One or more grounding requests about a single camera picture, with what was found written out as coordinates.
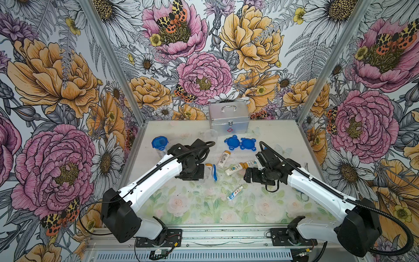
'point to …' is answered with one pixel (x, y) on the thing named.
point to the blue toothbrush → (214, 173)
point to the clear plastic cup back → (210, 135)
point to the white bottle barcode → (208, 170)
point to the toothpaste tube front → (232, 195)
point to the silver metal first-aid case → (229, 118)
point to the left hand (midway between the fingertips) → (194, 181)
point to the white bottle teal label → (234, 168)
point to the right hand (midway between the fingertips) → (253, 182)
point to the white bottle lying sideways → (250, 164)
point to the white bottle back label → (223, 158)
